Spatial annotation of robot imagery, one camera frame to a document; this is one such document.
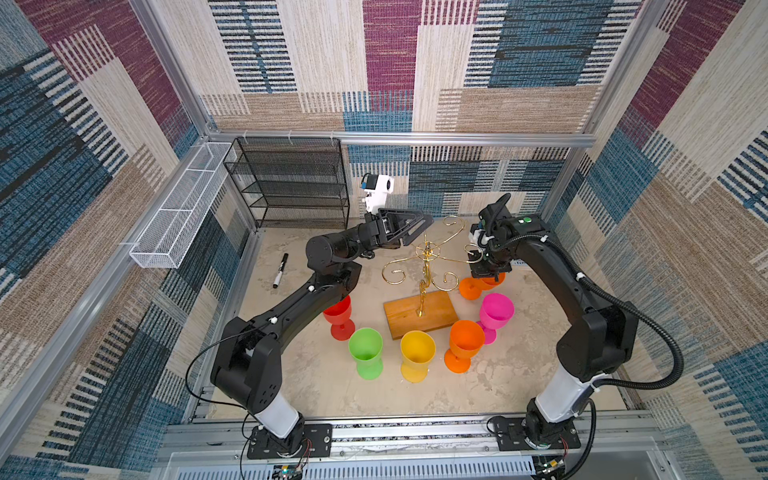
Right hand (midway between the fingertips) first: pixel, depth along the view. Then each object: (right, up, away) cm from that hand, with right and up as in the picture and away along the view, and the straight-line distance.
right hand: (478, 276), depth 83 cm
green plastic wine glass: (-30, -18, -2) cm, 36 cm away
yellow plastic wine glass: (-17, -19, -4) cm, 25 cm away
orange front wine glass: (-4, -16, -2) cm, 17 cm away
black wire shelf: (-60, +32, +29) cm, 73 cm away
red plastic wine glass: (-38, -10, -4) cm, 39 cm away
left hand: (-18, +12, -31) cm, 38 cm away
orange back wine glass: (+1, -5, +12) cm, 13 cm away
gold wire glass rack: (-15, +7, -12) cm, 21 cm away
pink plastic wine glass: (+3, -8, -5) cm, 10 cm away
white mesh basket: (-77, +11, -11) cm, 79 cm away
